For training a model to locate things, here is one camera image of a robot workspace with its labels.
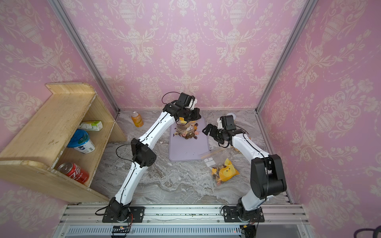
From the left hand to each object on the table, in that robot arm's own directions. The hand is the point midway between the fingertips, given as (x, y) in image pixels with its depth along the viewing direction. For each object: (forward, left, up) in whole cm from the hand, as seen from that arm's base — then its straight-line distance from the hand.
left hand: (201, 116), depth 91 cm
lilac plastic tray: (-11, +12, -20) cm, 26 cm away
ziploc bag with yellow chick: (-24, -13, -16) cm, 31 cm away
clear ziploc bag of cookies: (+2, +11, -13) cm, 17 cm away
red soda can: (-40, +51, +11) cm, 66 cm away
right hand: (-8, -4, -5) cm, 11 cm away
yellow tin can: (+17, -25, -15) cm, 34 cm away
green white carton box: (-13, +59, +6) cm, 61 cm away
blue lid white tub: (-26, +55, +10) cm, 62 cm away
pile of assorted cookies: (0, +7, -16) cm, 17 cm away
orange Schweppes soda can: (+8, +45, -11) cm, 47 cm away
